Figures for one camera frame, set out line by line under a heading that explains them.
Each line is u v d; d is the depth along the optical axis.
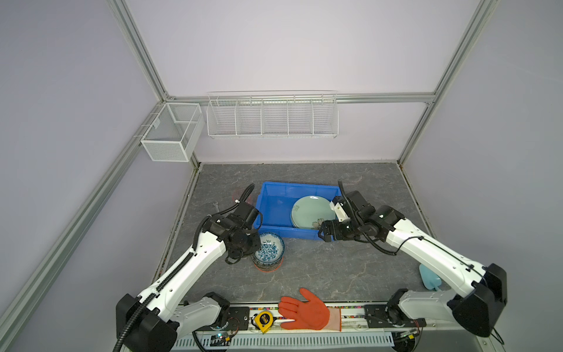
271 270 0.81
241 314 0.75
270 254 0.79
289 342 1.58
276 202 1.06
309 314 0.74
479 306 0.38
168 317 0.40
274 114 0.99
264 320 0.72
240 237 0.52
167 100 0.92
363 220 0.57
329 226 0.68
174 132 1.01
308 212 0.98
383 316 0.74
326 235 0.68
